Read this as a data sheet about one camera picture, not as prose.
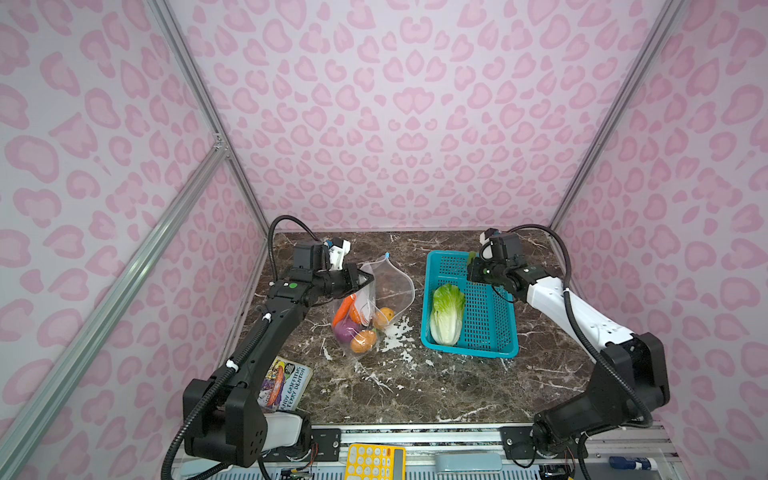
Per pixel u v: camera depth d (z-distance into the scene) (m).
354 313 0.85
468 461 0.67
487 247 0.75
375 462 0.70
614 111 0.86
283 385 0.80
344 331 0.87
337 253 0.73
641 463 0.69
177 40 0.72
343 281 0.69
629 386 0.40
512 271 0.64
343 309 0.90
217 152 0.89
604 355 0.43
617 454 0.72
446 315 0.86
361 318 0.84
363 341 0.86
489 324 0.94
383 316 0.89
